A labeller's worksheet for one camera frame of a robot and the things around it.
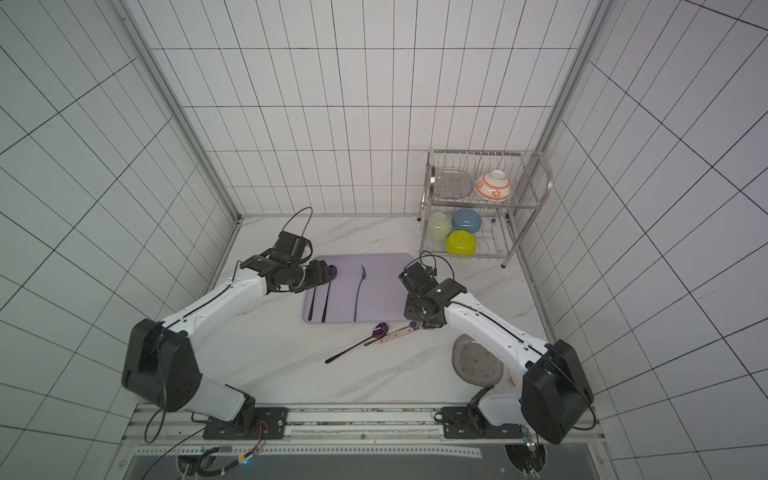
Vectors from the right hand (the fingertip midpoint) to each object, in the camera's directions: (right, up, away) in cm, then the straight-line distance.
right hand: (405, 312), depth 83 cm
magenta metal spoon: (-8, -7, +4) cm, 11 cm away
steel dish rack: (+21, +31, +3) cm, 38 cm away
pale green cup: (+13, +25, +20) cm, 35 cm away
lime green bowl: (+20, +19, +17) cm, 33 cm away
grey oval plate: (+20, -14, 0) cm, 25 cm away
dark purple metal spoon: (-25, 0, +12) cm, 28 cm away
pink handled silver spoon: (+3, -6, +7) cm, 9 cm away
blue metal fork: (-13, +9, +18) cm, 24 cm away
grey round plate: (+15, +38, +8) cm, 42 cm away
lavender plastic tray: (-12, +4, +15) cm, 20 cm away
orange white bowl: (+26, +37, +2) cm, 45 cm away
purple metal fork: (-30, -3, +9) cm, 31 cm away
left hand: (-25, +8, +3) cm, 26 cm away
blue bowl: (+24, +28, +25) cm, 45 cm away
